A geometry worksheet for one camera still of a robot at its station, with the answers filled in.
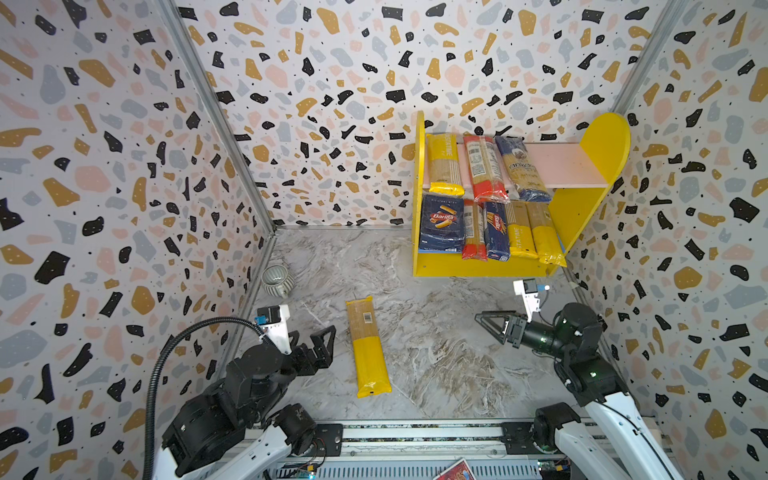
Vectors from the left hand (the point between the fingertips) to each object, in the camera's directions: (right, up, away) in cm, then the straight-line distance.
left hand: (321, 329), depth 62 cm
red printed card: (+30, -34, +7) cm, 46 cm away
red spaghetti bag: (+40, +18, +32) cm, 54 cm away
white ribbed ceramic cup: (-26, +6, +41) cm, 49 cm away
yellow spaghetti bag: (+63, +18, +33) cm, 73 cm away
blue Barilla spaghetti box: (+47, +23, +36) cm, 64 cm away
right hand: (+33, +2, +4) cm, 34 cm away
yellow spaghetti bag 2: (+8, -16, +22) cm, 29 cm away
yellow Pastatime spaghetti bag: (+56, +21, +36) cm, 70 cm away
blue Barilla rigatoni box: (+29, +25, +34) cm, 51 cm away
